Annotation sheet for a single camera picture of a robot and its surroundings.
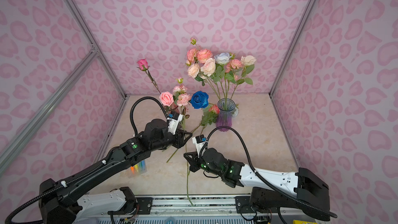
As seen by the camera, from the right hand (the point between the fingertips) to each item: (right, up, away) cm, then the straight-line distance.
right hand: (184, 156), depth 70 cm
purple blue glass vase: (+22, +15, +28) cm, 39 cm away
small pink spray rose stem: (0, +26, -1) cm, 26 cm away
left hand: (+3, +11, 0) cm, 11 cm away
